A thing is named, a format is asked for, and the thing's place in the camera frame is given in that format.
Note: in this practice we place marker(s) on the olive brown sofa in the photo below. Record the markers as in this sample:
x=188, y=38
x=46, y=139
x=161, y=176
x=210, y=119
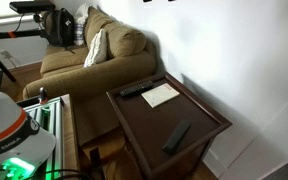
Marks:
x=84, y=76

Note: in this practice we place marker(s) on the white window sill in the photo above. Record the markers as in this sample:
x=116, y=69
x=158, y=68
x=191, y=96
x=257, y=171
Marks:
x=4, y=20

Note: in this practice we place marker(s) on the black backpack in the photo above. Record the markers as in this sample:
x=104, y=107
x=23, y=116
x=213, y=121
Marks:
x=60, y=28

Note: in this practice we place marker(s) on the white wall outlet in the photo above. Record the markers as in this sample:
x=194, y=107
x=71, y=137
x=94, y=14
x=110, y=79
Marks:
x=4, y=54

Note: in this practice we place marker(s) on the white book red print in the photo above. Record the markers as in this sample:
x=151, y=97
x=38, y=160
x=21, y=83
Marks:
x=160, y=95

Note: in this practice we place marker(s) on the white knit pillow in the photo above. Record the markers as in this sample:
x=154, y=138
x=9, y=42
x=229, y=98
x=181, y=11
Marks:
x=96, y=50

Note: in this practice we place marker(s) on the light wooden board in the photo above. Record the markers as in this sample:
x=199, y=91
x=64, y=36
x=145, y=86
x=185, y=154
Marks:
x=70, y=133

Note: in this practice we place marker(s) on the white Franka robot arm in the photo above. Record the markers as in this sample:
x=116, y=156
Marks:
x=10, y=133

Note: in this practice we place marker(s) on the white patterned cushion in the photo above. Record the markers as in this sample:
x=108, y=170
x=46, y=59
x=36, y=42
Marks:
x=80, y=23

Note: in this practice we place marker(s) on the long black remote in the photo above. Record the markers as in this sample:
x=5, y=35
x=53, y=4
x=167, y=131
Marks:
x=136, y=89

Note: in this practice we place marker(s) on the dark wooden side table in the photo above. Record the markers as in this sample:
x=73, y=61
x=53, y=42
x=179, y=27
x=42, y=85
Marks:
x=144, y=116

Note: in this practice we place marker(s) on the short black remote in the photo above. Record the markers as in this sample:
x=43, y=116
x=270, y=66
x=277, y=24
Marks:
x=176, y=136

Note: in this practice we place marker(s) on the black knob red base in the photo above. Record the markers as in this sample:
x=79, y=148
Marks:
x=43, y=95

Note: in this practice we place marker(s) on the black stand orange tape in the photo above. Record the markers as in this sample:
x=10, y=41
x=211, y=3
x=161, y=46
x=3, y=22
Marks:
x=24, y=33

